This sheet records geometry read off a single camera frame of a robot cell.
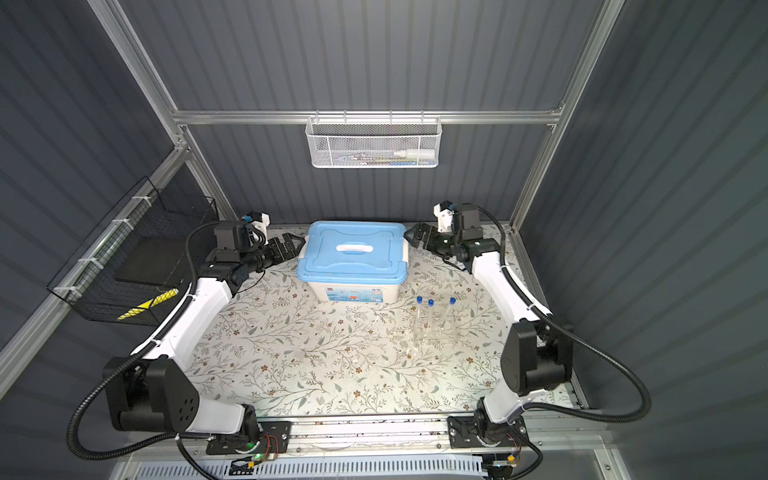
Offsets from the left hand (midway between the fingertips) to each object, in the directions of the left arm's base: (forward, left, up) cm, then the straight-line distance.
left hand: (292, 243), depth 83 cm
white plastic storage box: (-7, -25, -16) cm, 30 cm away
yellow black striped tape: (-19, +28, +3) cm, 34 cm away
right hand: (0, -36, 0) cm, 36 cm away
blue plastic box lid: (+1, -17, -6) cm, 18 cm away
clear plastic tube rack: (-16, -40, -23) cm, 49 cm away
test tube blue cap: (-16, -38, -9) cm, 42 cm away
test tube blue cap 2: (-15, -35, -9) cm, 39 cm away
